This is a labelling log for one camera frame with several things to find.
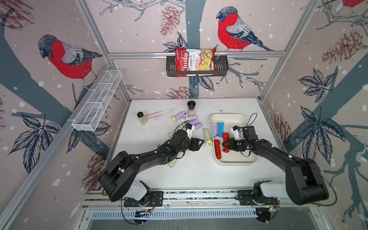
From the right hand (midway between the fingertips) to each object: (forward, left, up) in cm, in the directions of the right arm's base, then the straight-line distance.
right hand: (224, 143), depth 89 cm
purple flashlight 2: (+18, +20, -2) cm, 27 cm away
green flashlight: (+6, +10, -2) cm, 12 cm away
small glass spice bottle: (+17, +57, +3) cm, 59 cm away
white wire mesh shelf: (-3, +74, +27) cm, 79 cm away
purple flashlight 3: (+15, +17, -2) cm, 23 cm away
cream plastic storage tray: (-8, -5, -3) cm, 10 cm away
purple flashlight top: (+24, +32, -3) cm, 40 cm away
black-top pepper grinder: (+26, +22, +7) cm, 35 cm away
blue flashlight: (+14, 0, -3) cm, 14 cm away
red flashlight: (-3, +4, -2) cm, 6 cm away
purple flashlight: (+20, +25, -1) cm, 32 cm away
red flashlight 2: (+3, 0, +2) cm, 4 cm away
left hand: (-2, +14, +8) cm, 17 cm away
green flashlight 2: (-13, +32, -2) cm, 35 cm away
